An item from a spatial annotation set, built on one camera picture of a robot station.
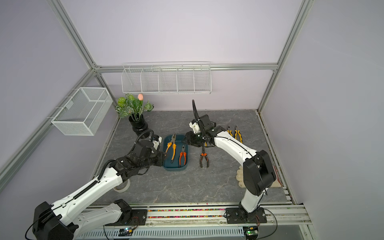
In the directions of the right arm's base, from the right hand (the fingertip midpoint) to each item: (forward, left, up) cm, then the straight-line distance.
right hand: (184, 141), depth 83 cm
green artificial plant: (+19, +30, +8) cm, 37 cm away
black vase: (+16, +31, -6) cm, 36 cm away
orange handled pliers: (0, +1, -14) cm, 14 cm away
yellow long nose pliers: (-3, +5, +1) cm, 6 cm away
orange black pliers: (0, -11, -15) cm, 18 cm away
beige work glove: (-15, -32, -15) cm, 38 cm away
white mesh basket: (+13, +56, +10) cm, 59 cm away
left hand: (-9, +9, 0) cm, 13 cm away
